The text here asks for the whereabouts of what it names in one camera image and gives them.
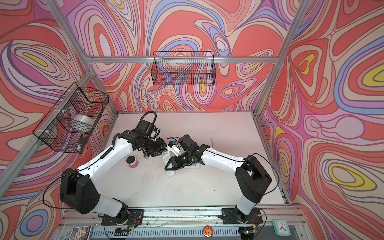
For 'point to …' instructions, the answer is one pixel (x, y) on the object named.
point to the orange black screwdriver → (211, 142)
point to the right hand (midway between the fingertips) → (169, 171)
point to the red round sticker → (208, 231)
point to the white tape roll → (81, 123)
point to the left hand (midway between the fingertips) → (169, 149)
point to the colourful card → (81, 233)
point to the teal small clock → (281, 228)
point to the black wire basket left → (54, 129)
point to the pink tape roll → (132, 161)
